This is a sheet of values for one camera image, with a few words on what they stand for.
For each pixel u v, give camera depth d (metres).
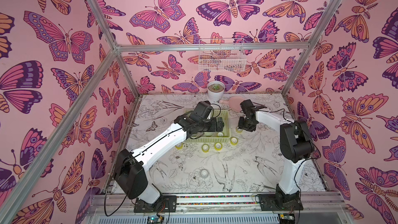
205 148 0.92
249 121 0.82
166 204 0.78
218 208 0.73
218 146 0.92
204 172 0.83
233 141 0.95
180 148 0.92
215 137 0.90
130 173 0.41
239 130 0.99
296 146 0.52
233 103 1.13
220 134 0.97
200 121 0.60
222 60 1.06
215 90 1.09
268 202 0.73
